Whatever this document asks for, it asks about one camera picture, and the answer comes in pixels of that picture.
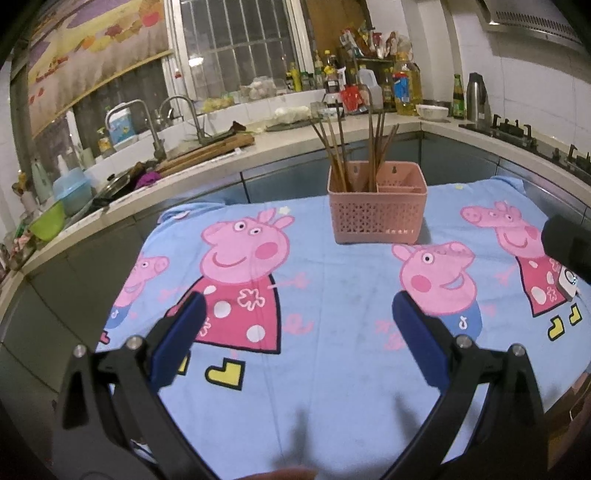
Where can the wooden cutting board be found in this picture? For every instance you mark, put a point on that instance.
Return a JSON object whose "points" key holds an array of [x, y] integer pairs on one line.
{"points": [[204, 154]]}

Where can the barred window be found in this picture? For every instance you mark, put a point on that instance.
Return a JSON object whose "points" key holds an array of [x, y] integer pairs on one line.
{"points": [[222, 45]]}

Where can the pink perforated utensil basket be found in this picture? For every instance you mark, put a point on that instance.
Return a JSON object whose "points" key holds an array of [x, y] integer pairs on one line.
{"points": [[392, 214]]}

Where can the green glass bottle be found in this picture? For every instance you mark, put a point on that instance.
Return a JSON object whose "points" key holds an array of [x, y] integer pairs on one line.
{"points": [[459, 109]]}

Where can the green plastic bowl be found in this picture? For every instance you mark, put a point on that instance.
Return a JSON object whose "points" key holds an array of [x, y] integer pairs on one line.
{"points": [[50, 223]]}

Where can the blue cartoon pig towel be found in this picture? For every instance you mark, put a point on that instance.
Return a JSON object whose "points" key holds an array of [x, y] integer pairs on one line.
{"points": [[299, 361]]}

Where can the white square device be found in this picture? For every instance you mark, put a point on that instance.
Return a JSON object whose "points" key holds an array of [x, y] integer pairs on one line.
{"points": [[567, 283]]}

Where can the blue plastic container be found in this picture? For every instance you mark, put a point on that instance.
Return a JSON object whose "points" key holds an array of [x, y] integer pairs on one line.
{"points": [[73, 190]]}

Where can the white plastic jug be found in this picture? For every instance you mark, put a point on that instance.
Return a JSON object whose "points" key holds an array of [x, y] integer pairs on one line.
{"points": [[368, 79]]}

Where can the steel thermos kettle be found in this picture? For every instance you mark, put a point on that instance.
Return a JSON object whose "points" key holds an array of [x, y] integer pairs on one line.
{"points": [[478, 108]]}

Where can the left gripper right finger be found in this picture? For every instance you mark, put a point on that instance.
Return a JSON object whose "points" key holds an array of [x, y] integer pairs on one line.
{"points": [[509, 440]]}

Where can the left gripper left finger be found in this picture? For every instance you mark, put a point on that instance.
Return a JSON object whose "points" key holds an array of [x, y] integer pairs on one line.
{"points": [[110, 422]]}

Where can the yellow cooking oil bottle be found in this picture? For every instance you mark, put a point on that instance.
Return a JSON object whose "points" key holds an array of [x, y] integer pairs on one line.
{"points": [[407, 84]]}

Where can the range hood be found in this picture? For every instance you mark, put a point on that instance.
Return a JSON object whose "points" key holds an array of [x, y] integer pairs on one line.
{"points": [[542, 20]]}

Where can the black pan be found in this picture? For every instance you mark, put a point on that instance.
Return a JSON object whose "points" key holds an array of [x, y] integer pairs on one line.
{"points": [[118, 187]]}

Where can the brown wooden chopstick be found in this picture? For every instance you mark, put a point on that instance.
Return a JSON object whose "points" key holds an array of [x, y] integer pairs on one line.
{"points": [[383, 152], [332, 140], [382, 140], [331, 148], [320, 131], [374, 175]]}

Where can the red snack packet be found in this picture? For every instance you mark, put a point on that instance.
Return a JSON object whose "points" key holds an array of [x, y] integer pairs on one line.
{"points": [[352, 100]]}

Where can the black gas stove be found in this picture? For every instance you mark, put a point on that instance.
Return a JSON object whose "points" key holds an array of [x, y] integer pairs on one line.
{"points": [[566, 157]]}

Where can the white ceramic bowl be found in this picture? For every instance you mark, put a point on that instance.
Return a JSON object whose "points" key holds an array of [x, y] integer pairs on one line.
{"points": [[432, 112]]}

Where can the dark wooden chopstick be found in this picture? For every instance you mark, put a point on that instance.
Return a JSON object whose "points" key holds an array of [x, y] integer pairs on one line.
{"points": [[342, 147], [371, 162]]}

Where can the purple cloth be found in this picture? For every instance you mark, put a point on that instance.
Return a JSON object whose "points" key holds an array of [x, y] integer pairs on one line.
{"points": [[147, 179]]}

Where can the chrome kitchen faucet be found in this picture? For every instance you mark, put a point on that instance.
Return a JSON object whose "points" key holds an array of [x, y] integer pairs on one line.
{"points": [[147, 124]]}

